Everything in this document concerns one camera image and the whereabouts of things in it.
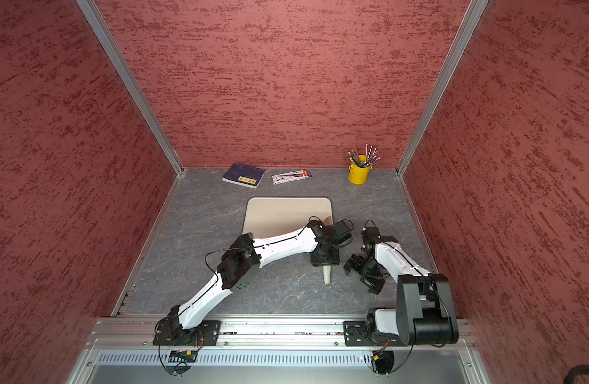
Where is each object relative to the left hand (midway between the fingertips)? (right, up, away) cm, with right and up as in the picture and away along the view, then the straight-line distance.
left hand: (329, 266), depth 87 cm
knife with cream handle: (-1, -2, -2) cm, 3 cm away
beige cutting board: (-25, +17, +14) cm, 33 cm away
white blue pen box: (-16, +36, +30) cm, 49 cm away
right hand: (+9, -5, -3) cm, 11 cm away
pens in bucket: (+22, +44, +22) cm, 54 cm away
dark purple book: (-39, +36, +30) cm, 61 cm away
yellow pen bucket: (+18, +36, +26) cm, 48 cm away
